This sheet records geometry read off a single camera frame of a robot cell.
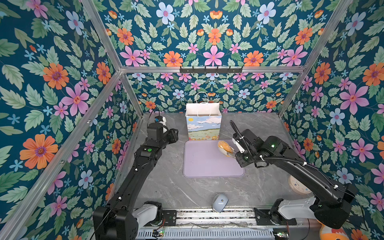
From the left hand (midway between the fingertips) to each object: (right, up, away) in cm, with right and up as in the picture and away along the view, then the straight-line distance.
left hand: (177, 127), depth 77 cm
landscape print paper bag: (+14, +4, +9) cm, 18 cm away
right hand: (+31, -15, -5) cm, 35 cm away
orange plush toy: (+68, -46, -13) cm, 83 cm away
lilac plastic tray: (+14, -21, +17) cm, 30 cm away
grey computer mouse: (+22, -36, -6) cm, 43 cm away
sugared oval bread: (+25, -10, +7) cm, 28 cm away
